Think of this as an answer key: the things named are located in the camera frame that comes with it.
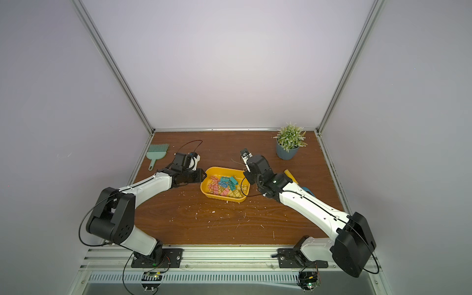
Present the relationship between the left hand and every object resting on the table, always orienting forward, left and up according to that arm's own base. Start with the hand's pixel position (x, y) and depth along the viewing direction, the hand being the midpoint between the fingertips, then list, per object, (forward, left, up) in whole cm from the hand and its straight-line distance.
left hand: (207, 174), depth 92 cm
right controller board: (-43, -44, -6) cm, 62 cm away
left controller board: (-44, +18, -9) cm, 48 cm away
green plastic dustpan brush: (+19, +35, -7) cm, 41 cm away
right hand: (-2, -24, +14) cm, 28 cm away
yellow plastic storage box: (-4, -9, -4) cm, 11 cm away
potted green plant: (+16, -43, +10) cm, 47 cm away
